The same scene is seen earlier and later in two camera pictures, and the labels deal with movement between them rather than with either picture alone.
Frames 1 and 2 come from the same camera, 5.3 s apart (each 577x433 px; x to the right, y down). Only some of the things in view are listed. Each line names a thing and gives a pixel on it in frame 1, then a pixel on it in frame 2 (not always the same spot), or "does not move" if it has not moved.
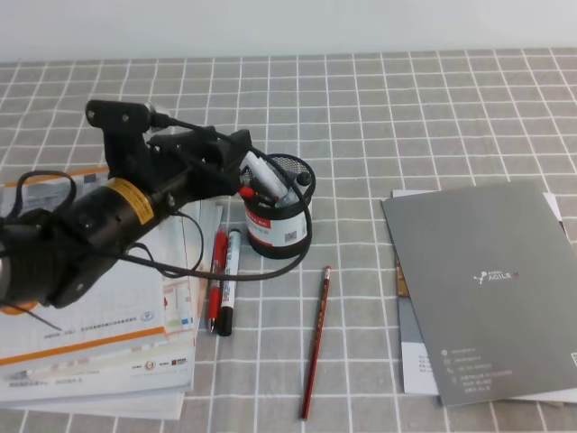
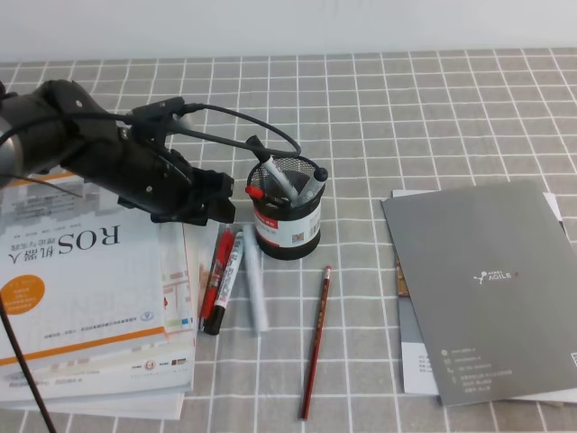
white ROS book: (131, 331) does not move
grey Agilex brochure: (488, 281) does not move
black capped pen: (303, 180) → (312, 186)
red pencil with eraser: (316, 344) does not move
